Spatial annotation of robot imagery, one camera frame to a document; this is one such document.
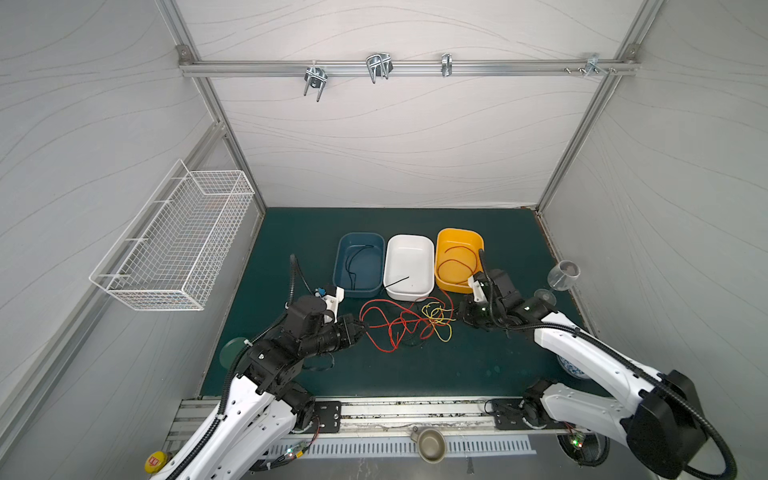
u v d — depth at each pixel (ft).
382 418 2.46
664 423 1.27
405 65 2.57
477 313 2.39
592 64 2.51
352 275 3.23
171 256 2.23
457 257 3.40
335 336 1.99
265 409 1.99
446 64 2.56
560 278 2.83
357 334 2.20
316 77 2.61
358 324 2.27
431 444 2.28
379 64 2.51
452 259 3.42
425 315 2.66
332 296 2.16
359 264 3.42
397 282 2.98
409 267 3.32
